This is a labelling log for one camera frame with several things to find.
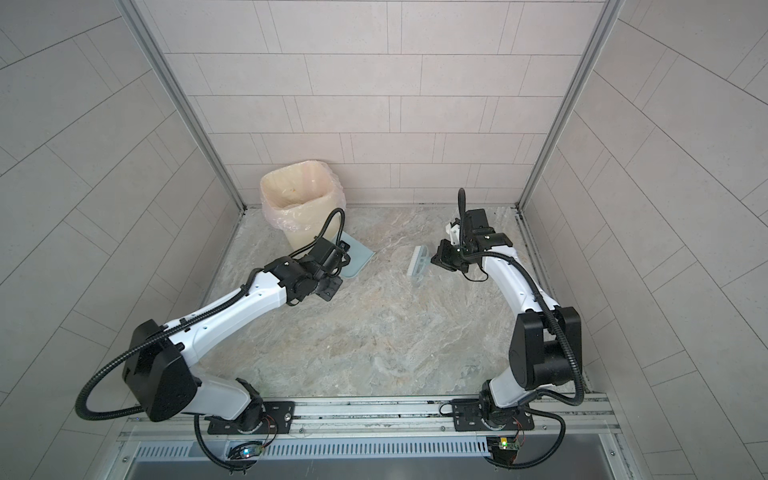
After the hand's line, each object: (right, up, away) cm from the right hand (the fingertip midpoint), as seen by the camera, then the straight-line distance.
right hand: (431, 257), depth 84 cm
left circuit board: (-43, -41, -19) cm, 62 cm away
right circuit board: (+15, -42, -15) cm, 47 cm away
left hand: (-27, -5, -2) cm, 27 cm away
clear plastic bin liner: (-43, +20, +17) cm, 50 cm away
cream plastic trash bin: (-41, +5, +9) cm, 42 cm away
